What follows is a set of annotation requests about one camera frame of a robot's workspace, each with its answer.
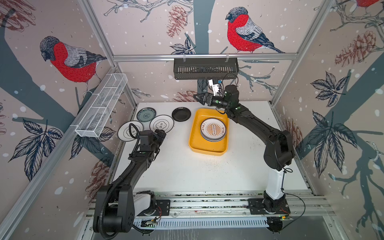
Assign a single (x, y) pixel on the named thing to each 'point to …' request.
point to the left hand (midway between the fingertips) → (164, 131)
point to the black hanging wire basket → (206, 70)
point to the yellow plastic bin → (197, 144)
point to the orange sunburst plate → (213, 130)
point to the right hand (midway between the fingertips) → (198, 95)
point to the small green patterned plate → (146, 114)
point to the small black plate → (181, 114)
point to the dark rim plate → (212, 140)
